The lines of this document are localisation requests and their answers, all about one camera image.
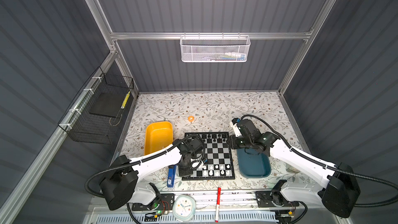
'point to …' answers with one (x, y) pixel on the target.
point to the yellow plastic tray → (158, 135)
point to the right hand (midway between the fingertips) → (228, 142)
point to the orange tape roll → (190, 118)
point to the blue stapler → (172, 170)
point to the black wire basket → (95, 114)
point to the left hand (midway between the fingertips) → (186, 169)
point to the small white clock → (184, 208)
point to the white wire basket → (214, 48)
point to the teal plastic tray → (253, 166)
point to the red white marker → (218, 204)
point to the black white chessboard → (219, 165)
